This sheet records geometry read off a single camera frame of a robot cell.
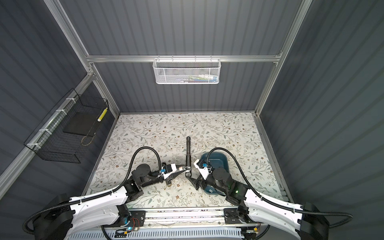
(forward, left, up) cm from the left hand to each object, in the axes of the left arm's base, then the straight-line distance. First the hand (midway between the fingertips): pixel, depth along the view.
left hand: (183, 166), depth 72 cm
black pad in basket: (+24, +53, +8) cm, 58 cm away
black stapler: (+14, -2, -17) cm, 22 cm away
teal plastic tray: (+12, -20, -18) cm, 29 cm away
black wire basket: (+16, +57, +9) cm, 60 cm away
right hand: (-1, -5, -4) cm, 7 cm away
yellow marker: (+27, +45, +9) cm, 53 cm away
